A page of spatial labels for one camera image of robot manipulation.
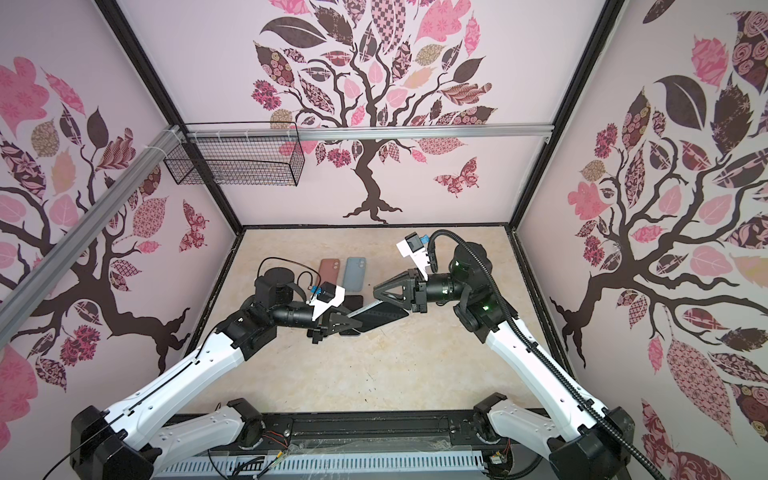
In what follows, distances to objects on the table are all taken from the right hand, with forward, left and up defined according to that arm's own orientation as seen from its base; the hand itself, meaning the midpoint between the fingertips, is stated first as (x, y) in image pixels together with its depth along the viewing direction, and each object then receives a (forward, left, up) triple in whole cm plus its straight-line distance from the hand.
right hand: (379, 294), depth 58 cm
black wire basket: (+55, +47, -2) cm, 73 cm away
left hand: (-1, +5, -11) cm, 12 cm away
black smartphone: (-2, +1, -5) cm, 5 cm away
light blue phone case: (+27, +11, -34) cm, 45 cm away
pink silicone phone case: (+33, +21, -37) cm, 53 cm away
